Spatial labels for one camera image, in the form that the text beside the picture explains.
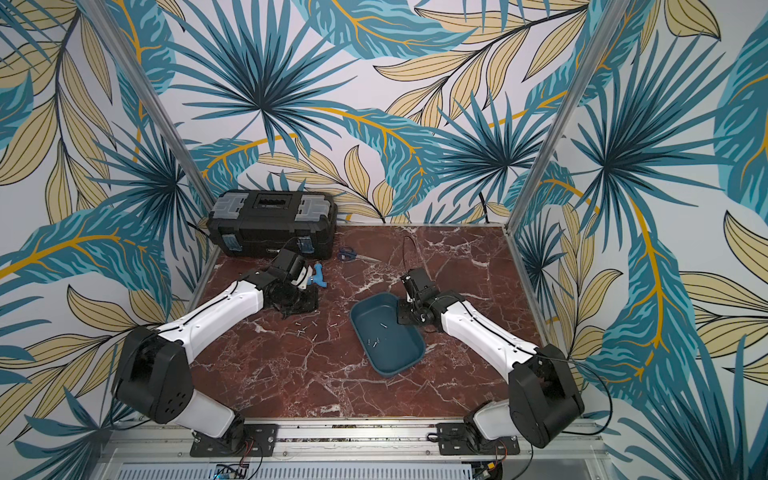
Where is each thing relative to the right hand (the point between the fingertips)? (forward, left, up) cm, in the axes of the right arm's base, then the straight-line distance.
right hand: (404, 311), depth 86 cm
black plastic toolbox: (+28, +46, +10) cm, 54 cm away
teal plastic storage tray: (-6, +5, -9) cm, 12 cm away
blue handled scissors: (+28, +18, -8) cm, 35 cm away
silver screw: (-1, +31, -9) cm, 33 cm away
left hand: (+1, +24, +1) cm, 25 cm away
